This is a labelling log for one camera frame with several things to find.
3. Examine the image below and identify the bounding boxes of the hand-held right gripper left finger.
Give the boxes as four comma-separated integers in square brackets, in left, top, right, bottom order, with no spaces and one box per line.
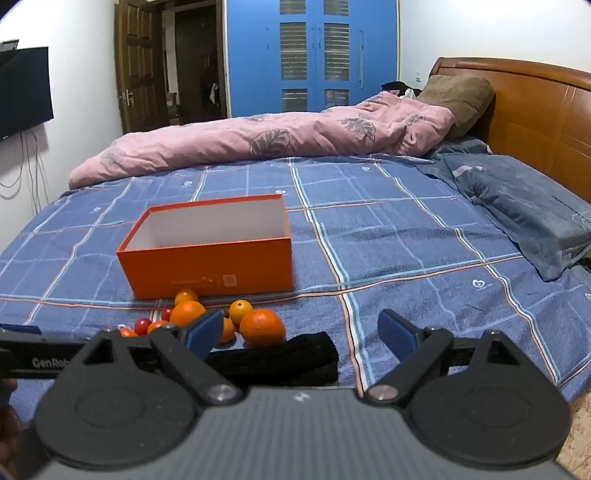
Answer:
[76,308,243,407]

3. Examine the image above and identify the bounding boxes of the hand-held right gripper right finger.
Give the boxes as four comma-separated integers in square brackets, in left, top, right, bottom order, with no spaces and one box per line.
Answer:
[362,309,532,407]

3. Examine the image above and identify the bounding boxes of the medium orange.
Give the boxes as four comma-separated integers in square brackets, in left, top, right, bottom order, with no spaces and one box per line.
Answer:
[169,300,207,329]

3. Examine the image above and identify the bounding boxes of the large orange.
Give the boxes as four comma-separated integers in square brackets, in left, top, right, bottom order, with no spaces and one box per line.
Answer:
[239,308,286,348]

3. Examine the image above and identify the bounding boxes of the orange cardboard box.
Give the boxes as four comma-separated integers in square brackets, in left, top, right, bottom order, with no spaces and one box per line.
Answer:
[116,194,295,300]

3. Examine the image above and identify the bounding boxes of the black knitted cloth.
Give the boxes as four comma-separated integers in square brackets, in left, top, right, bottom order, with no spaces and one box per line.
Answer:
[203,331,340,387]

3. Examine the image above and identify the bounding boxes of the blue plaid bed sheet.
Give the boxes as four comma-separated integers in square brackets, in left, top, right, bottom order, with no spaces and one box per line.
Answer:
[0,154,591,462]

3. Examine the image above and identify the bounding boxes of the grey-blue pillow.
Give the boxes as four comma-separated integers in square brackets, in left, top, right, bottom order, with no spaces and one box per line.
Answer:
[418,137,591,282]

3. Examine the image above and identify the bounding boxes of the pink floral duvet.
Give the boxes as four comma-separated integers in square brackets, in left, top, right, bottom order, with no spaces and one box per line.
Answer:
[68,90,455,190]

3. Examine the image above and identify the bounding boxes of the brown pillow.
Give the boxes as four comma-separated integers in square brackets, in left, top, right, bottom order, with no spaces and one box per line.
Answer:
[416,74,496,138]

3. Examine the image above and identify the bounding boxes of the black clothing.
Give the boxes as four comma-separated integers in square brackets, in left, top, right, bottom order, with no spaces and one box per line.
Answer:
[381,80,423,97]

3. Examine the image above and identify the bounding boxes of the wooden headboard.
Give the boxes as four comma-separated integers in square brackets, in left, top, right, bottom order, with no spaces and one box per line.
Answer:
[429,56,591,204]

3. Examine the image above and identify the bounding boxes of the blue wardrobe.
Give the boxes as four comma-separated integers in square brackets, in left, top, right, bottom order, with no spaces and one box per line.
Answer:
[223,0,400,118]

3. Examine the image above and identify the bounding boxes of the brown wooden door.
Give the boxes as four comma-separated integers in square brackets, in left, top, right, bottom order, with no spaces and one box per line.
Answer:
[115,0,169,134]

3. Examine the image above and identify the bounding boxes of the hanging television cables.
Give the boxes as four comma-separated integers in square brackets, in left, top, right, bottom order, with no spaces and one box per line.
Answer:
[0,124,49,215]

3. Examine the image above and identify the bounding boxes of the black wall television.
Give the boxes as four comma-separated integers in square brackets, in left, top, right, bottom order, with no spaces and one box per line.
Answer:
[0,41,55,139]

